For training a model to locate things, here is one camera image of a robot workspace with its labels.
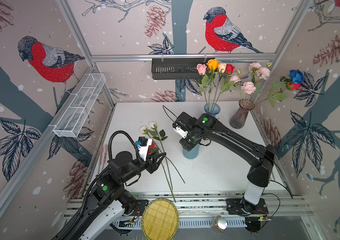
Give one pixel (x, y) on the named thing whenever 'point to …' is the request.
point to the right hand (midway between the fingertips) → (183, 146)
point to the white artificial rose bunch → (161, 134)
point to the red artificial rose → (276, 92)
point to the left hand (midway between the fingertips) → (161, 153)
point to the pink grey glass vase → (238, 120)
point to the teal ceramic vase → (193, 153)
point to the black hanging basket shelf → (176, 70)
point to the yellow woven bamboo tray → (160, 220)
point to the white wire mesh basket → (70, 122)
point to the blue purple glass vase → (212, 108)
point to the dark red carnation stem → (168, 182)
